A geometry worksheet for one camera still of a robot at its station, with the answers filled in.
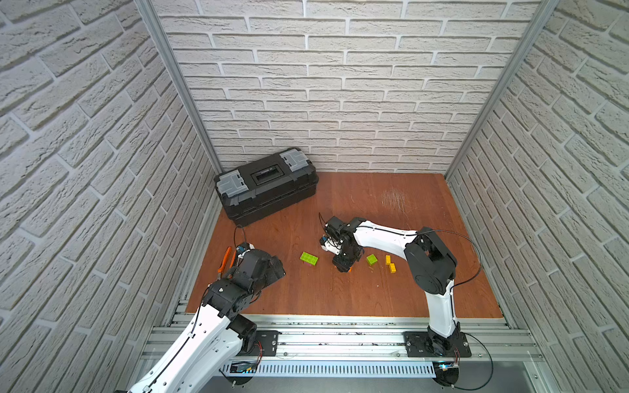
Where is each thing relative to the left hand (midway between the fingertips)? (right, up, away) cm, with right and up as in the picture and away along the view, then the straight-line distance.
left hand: (276, 264), depth 78 cm
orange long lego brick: (+26, -5, +10) cm, 28 cm away
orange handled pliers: (-22, -2, +12) cm, 25 cm away
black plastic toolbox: (-8, +26, +16) cm, 32 cm away
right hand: (+25, -3, +14) cm, 28 cm away
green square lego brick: (+34, -2, +13) cm, 36 cm away
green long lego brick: (+10, -1, +12) cm, 16 cm away
